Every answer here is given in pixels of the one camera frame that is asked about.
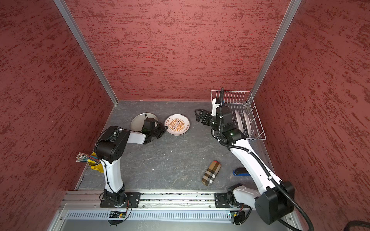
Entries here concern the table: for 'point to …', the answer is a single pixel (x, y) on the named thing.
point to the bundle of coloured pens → (83, 157)
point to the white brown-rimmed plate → (137, 122)
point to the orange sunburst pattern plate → (178, 124)
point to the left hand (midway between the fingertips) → (169, 128)
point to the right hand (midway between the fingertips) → (199, 115)
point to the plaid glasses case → (209, 175)
